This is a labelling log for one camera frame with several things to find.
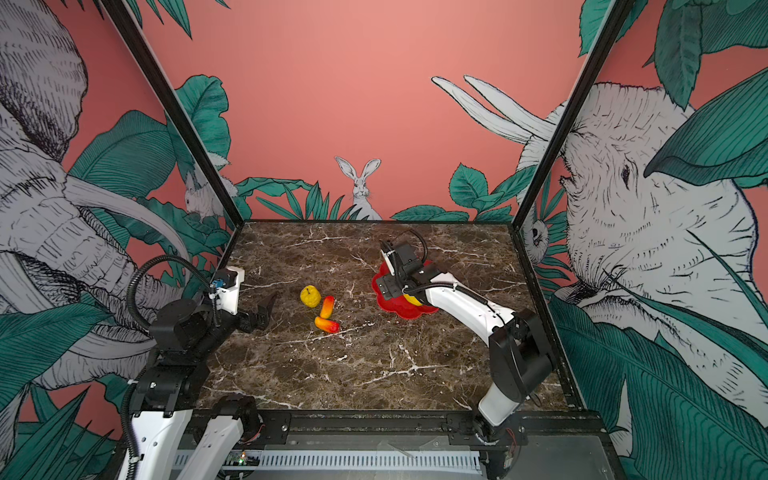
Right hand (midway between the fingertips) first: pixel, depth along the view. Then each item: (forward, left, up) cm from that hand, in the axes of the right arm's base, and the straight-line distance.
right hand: (391, 273), depth 87 cm
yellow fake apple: (-3, +26, -9) cm, 28 cm away
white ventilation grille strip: (-45, +18, -15) cm, 50 cm away
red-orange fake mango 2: (-11, +20, -13) cm, 26 cm away
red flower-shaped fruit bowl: (-3, -2, -15) cm, 16 cm away
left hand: (-13, +31, +15) cm, 37 cm away
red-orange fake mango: (-5, +21, -12) cm, 25 cm away
